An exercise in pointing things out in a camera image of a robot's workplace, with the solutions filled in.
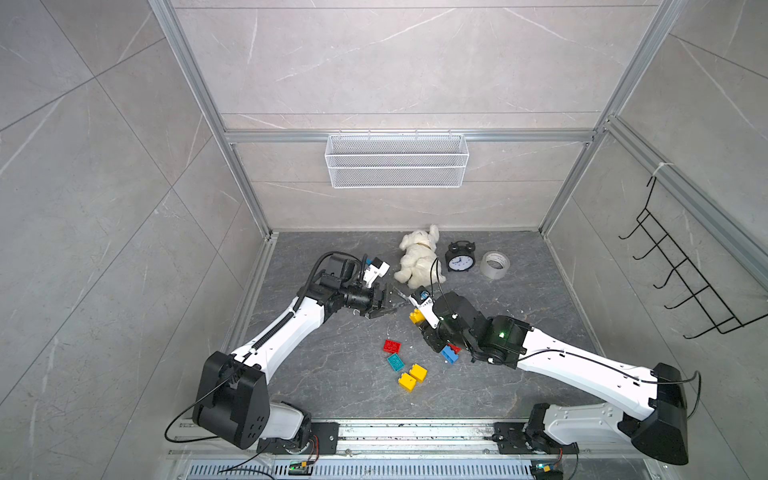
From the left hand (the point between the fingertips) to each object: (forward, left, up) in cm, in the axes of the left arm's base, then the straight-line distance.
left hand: (404, 303), depth 74 cm
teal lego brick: (-7, +2, -21) cm, 22 cm away
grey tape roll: (+28, -37, -22) cm, 51 cm away
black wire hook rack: (-12, -63, +11) cm, 65 cm away
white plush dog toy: (+21, -7, -11) cm, 24 cm away
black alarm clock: (+27, -22, -15) cm, 38 cm away
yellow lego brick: (-4, -3, 0) cm, 5 cm away
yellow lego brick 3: (-14, -1, -19) cm, 24 cm away
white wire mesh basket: (+52, -1, +8) cm, 52 cm away
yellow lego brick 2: (-11, -4, -19) cm, 22 cm away
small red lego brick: (-3, +3, -20) cm, 21 cm away
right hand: (-3, -5, -3) cm, 6 cm away
